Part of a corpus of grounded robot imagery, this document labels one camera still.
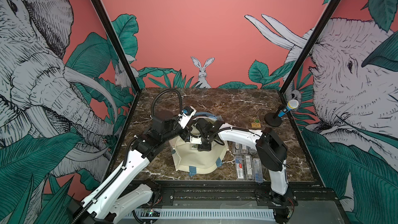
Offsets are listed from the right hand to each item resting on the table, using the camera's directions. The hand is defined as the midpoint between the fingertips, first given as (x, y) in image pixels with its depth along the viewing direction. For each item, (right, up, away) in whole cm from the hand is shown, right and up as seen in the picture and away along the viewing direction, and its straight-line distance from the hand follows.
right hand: (198, 142), depth 88 cm
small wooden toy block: (+38, +8, +13) cm, 41 cm away
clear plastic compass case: (+23, -4, +2) cm, 24 cm away
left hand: (-1, +15, -18) cm, 24 cm away
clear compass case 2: (+28, -12, -6) cm, 31 cm away
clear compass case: (+22, -12, -6) cm, 26 cm away
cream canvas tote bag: (-6, -7, -4) cm, 10 cm away
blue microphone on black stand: (+51, +12, +16) cm, 54 cm away
